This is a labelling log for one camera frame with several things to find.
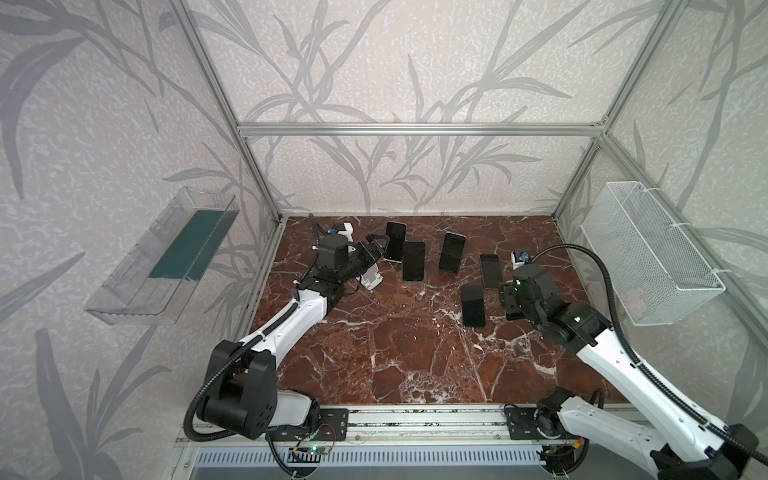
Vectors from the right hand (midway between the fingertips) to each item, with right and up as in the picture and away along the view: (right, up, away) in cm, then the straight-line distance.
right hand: (515, 274), depth 77 cm
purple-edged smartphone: (-31, +12, +22) cm, 40 cm away
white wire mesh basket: (+24, +3, -15) cm, 29 cm away
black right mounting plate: (+1, -37, -3) cm, 37 cm away
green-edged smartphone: (-12, +5, +29) cm, 31 cm away
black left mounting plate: (-46, -37, -4) cm, 59 cm away
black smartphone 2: (-26, +2, +21) cm, 33 cm away
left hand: (-33, +10, +5) cm, 35 cm away
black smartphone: (-7, -13, +17) cm, 23 cm away
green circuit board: (-50, -41, -6) cm, 65 cm away
